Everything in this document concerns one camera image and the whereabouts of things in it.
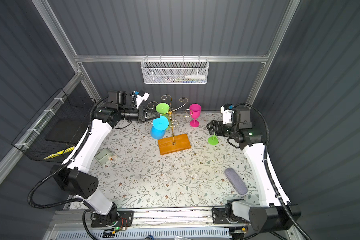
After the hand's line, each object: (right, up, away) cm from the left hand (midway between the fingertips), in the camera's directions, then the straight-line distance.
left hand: (159, 116), depth 69 cm
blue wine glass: (0, -5, -1) cm, 5 cm away
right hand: (+27, -5, +4) cm, 28 cm away
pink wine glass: (+19, +6, +31) cm, 36 cm away
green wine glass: (+32, -14, +33) cm, 48 cm away
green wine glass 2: (+1, +5, +10) cm, 11 cm away
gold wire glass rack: (+6, -15, +32) cm, 36 cm away
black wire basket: (-53, -7, +4) cm, 53 cm away
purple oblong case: (+41, -35, +13) cm, 55 cm away
